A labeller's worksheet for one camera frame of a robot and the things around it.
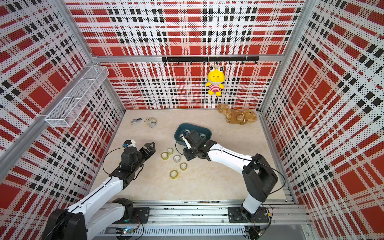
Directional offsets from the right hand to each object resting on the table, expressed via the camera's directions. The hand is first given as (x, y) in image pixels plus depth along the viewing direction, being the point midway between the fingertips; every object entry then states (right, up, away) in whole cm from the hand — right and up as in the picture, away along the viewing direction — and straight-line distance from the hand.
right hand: (190, 151), depth 85 cm
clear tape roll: (-9, -6, +9) cm, 14 cm away
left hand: (-22, +2, +1) cm, 22 cm away
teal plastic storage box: (-7, +13, +22) cm, 26 cm away
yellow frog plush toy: (+15, +45, +6) cm, 48 cm away
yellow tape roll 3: (-4, -10, +5) cm, 12 cm away
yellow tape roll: (-17, -5, +10) cm, 21 cm away
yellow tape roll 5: (-4, +11, +22) cm, 25 cm away
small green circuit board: (-28, -34, -17) cm, 47 cm away
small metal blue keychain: (-45, +19, +29) cm, 57 cm away
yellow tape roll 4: (-10, -14, +3) cm, 18 cm away
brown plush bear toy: (+31, +22, +19) cm, 43 cm away
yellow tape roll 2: (-14, -2, +13) cm, 19 cm away
